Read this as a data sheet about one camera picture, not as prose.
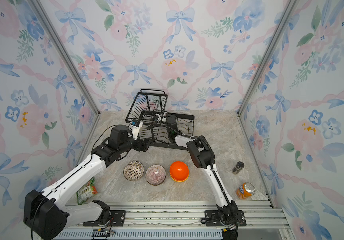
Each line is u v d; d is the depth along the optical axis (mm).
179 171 850
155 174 858
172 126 845
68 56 875
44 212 381
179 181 811
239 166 815
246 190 719
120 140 595
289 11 699
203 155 652
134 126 677
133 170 892
